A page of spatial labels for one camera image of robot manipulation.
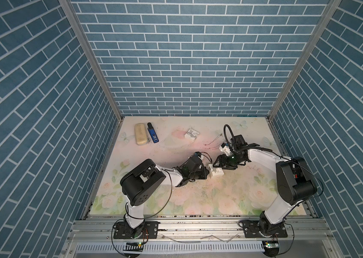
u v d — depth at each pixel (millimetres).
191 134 1079
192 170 736
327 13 722
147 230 732
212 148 1052
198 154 858
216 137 1087
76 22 743
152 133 1085
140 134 1070
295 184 475
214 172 886
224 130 872
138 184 486
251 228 737
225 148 886
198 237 732
